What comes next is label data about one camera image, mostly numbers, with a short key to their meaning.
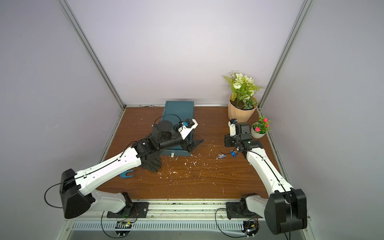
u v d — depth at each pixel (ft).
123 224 2.34
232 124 2.44
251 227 2.29
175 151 2.40
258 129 2.95
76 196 1.25
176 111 2.88
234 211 2.38
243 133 2.03
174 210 2.44
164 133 1.69
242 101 3.29
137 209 2.39
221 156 3.04
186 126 1.84
